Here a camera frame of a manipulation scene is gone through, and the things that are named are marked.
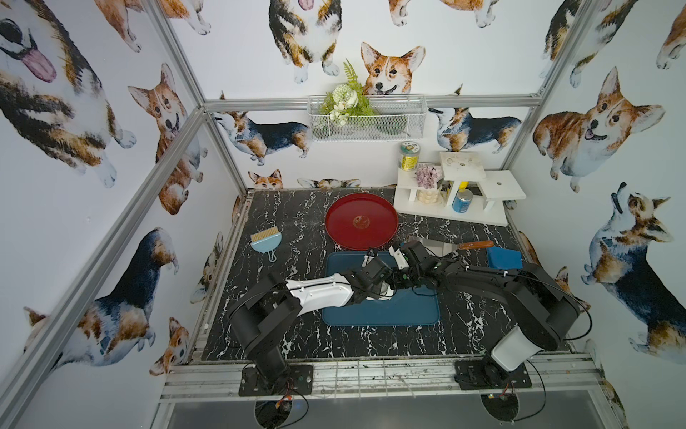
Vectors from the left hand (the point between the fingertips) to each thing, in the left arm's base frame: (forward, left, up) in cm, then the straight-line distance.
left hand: (372, 277), depth 91 cm
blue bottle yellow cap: (+30, -38, +5) cm, 49 cm away
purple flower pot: (+29, -21, +18) cm, 40 cm away
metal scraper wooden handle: (+12, -27, -2) cm, 30 cm away
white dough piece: (-5, -5, -2) cm, 7 cm away
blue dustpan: (+8, -50, -4) cm, 51 cm away
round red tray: (+26, +3, -3) cm, 27 cm away
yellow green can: (+42, -16, +18) cm, 48 cm away
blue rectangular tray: (-10, -12, 0) cm, 15 cm away
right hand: (+1, -7, +2) cm, 7 cm away
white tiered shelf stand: (+30, -45, +12) cm, 56 cm away
